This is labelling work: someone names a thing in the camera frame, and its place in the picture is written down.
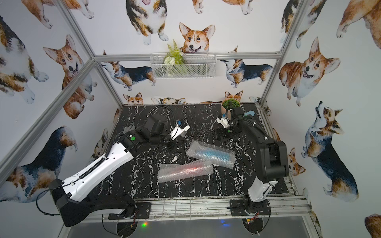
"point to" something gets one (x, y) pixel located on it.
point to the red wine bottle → (183, 170)
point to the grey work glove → (129, 128)
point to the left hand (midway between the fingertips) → (187, 138)
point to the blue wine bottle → (216, 153)
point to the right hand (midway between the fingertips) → (217, 135)
